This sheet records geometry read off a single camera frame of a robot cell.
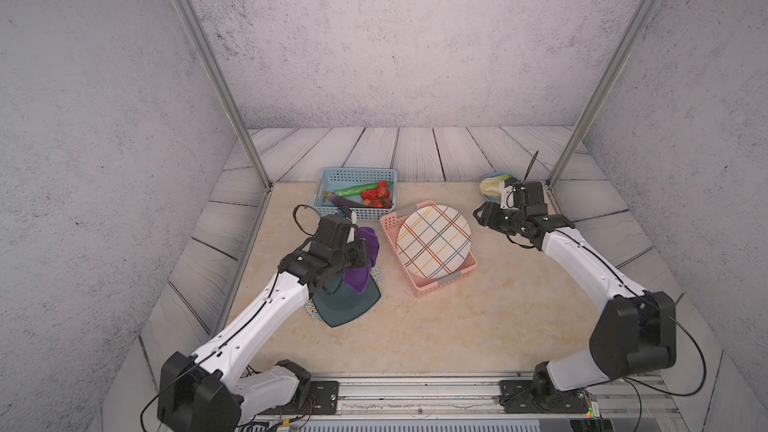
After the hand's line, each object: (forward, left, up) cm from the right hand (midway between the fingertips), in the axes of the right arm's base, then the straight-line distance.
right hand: (480, 213), depth 86 cm
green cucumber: (+24, +40, -16) cm, 49 cm away
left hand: (-12, +30, 0) cm, 32 cm away
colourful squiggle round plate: (-22, +48, -18) cm, 55 cm away
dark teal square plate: (-20, +38, -16) cm, 46 cm away
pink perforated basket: (+8, +26, -16) cm, 32 cm away
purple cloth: (-19, +33, -2) cm, 39 cm away
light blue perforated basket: (+30, +50, -15) cm, 61 cm away
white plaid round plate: (0, +12, -15) cm, 19 cm away
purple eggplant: (+21, +46, -17) cm, 53 cm away
